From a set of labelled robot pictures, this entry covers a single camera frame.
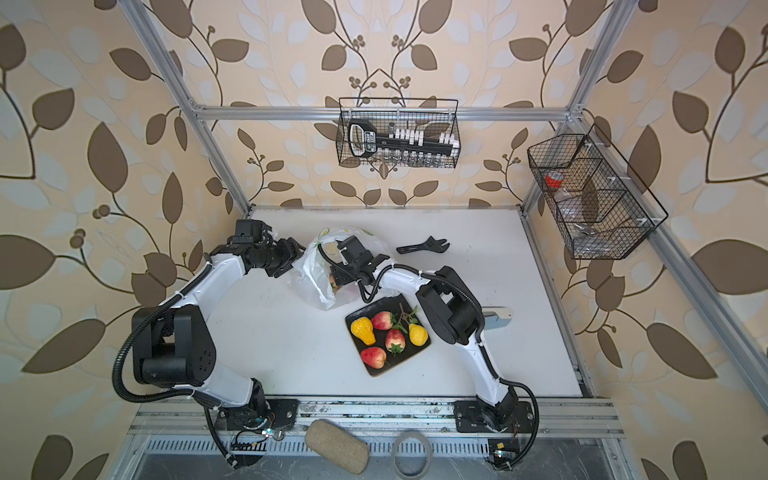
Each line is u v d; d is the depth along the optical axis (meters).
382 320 0.86
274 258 0.77
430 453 0.68
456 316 0.55
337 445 0.68
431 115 0.91
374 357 0.80
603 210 0.73
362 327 0.83
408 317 0.87
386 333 0.86
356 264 0.75
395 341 0.81
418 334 0.83
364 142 0.85
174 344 0.44
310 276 0.69
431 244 1.08
